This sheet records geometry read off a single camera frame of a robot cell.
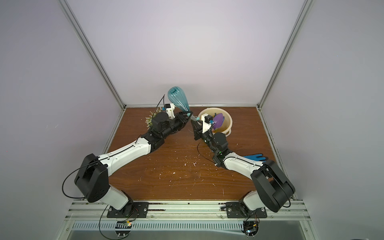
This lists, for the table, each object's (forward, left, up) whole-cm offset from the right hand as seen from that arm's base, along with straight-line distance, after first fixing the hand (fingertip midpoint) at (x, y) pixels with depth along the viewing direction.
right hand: (194, 117), depth 74 cm
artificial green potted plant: (+9, +30, -14) cm, 34 cm away
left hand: (+1, 0, +2) cm, 2 cm away
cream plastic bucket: (+11, -20, -23) cm, 32 cm away
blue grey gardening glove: (-7, -37, -29) cm, 48 cm away
